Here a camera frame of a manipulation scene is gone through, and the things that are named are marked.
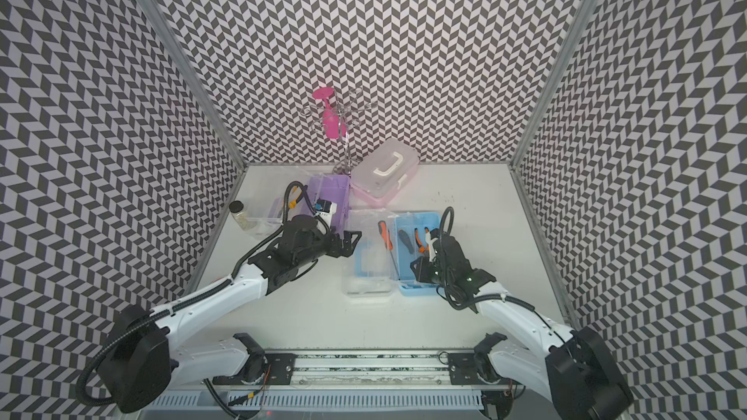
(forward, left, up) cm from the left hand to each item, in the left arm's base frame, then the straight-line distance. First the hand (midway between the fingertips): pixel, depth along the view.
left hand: (349, 234), depth 81 cm
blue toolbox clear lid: (-3, -6, -17) cm, 19 cm away
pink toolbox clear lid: (+27, -8, -4) cm, 29 cm away
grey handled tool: (+6, -17, -14) cm, 23 cm away
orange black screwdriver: (+3, -11, -6) cm, 12 cm away
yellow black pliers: (+16, +21, -6) cm, 27 cm away
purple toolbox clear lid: (+18, +27, -5) cm, 33 cm away
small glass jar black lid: (+12, +37, -4) cm, 39 cm away
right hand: (-7, -19, -9) cm, 22 cm away
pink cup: (+41, +8, +8) cm, 42 cm away
